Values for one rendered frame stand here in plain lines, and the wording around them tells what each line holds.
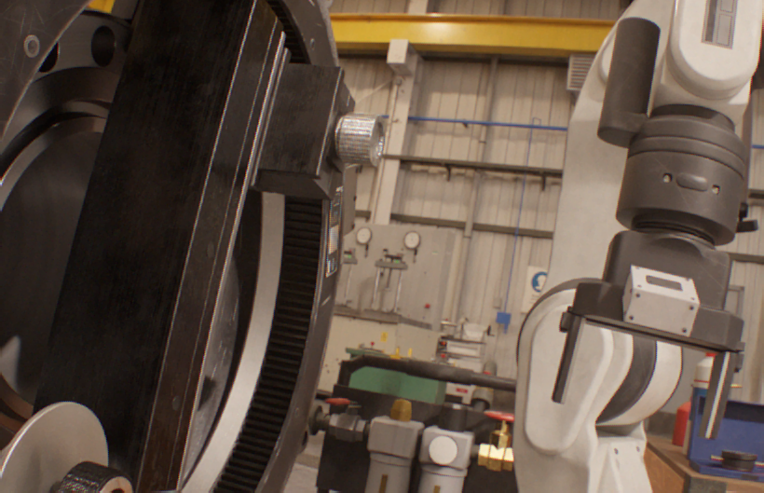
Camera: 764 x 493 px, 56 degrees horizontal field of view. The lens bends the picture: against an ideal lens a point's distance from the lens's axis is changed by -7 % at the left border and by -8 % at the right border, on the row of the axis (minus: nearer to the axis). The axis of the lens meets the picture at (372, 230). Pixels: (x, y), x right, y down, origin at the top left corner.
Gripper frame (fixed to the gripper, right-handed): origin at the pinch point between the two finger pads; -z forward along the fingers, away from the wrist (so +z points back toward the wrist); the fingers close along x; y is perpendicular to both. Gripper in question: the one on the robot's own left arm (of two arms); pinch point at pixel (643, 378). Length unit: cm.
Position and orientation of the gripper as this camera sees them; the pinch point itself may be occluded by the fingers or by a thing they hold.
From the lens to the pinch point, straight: 54.9
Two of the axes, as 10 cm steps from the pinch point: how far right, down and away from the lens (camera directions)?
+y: -1.7, -2.3, -9.6
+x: -9.5, -2.2, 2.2
